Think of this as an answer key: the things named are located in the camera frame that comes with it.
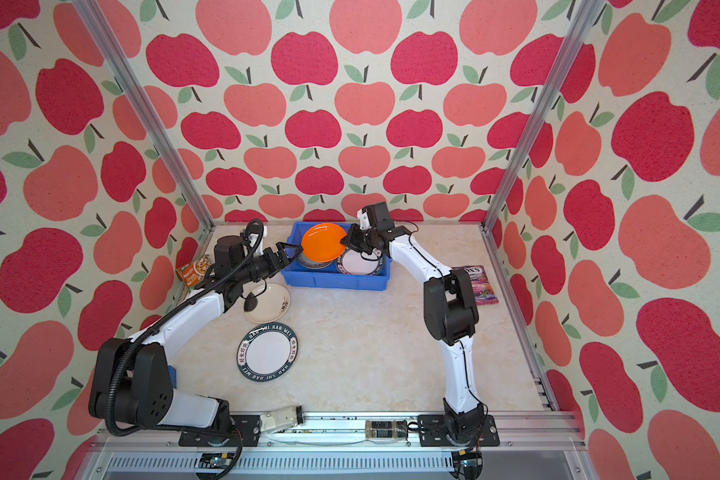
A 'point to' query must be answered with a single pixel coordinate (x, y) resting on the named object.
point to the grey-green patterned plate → (314, 265)
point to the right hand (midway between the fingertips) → (346, 238)
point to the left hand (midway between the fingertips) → (300, 255)
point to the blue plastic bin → (298, 276)
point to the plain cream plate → (273, 302)
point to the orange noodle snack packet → (193, 272)
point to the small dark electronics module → (386, 429)
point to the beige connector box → (278, 418)
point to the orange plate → (321, 242)
